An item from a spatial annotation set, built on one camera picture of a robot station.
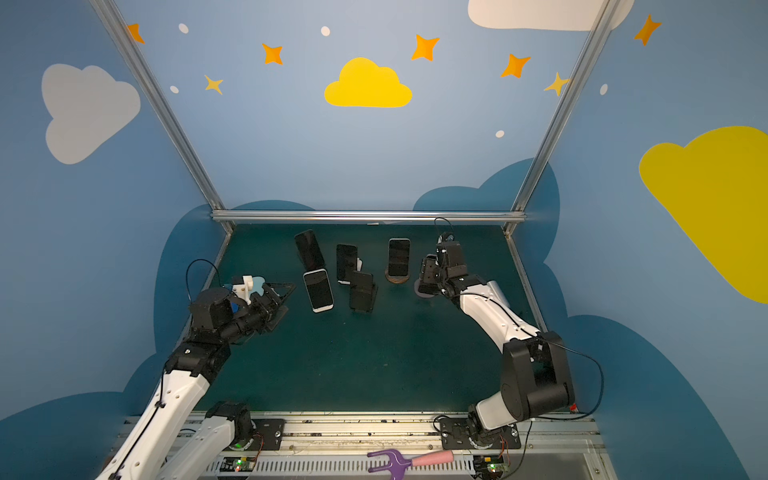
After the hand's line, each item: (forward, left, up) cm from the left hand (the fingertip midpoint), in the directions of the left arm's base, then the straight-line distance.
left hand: (297, 297), depth 73 cm
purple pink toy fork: (-32, -26, -23) cm, 47 cm away
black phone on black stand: (+32, +6, -20) cm, 38 cm away
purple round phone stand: (+19, -33, -24) cm, 45 cm away
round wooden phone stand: (+22, -26, -23) cm, 41 cm away
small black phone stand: (+17, -19, -26) cm, 36 cm away
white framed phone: (+11, -2, -14) cm, 18 cm away
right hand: (+18, -38, -7) cm, 42 cm away
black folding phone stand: (+32, +6, -20) cm, 38 cm away
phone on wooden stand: (+23, -27, -11) cm, 37 cm away
